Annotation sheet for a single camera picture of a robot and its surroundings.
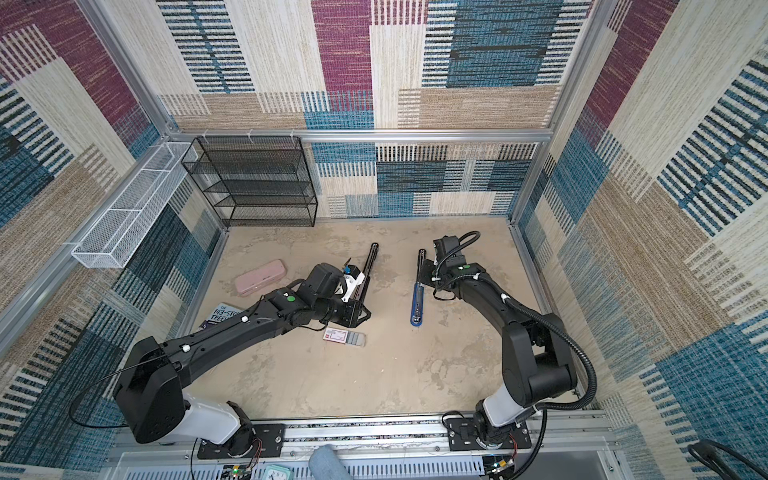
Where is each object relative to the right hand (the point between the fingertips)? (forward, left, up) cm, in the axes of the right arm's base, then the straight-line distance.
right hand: (423, 277), depth 91 cm
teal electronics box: (-46, +37, -7) cm, 59 cm away
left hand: (-13, +16, +4) cm, 21 cm away
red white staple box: (-13, +27, -9) cm, 31 cm away
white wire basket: (0, +75, +23) cm, 78 cm away
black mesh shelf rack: (+40, +58, +7) cm, 71 cm away
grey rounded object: (-45, +26, -6) cm, 52 cm away
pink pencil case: (+7, +56, -9) cm, 57 cm away
